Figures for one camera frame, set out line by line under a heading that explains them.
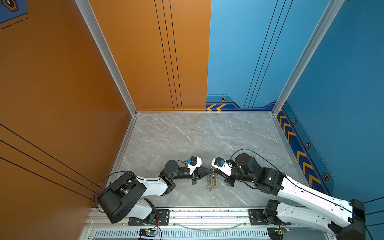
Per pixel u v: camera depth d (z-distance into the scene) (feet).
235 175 1.94
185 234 2.28
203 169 2.27
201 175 2.31
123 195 1.53
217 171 1.97
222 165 1.90
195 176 2.14
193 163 2.05
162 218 2.42
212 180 2.28
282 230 2.29
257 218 2.38
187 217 2.48
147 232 2.32
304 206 1.55
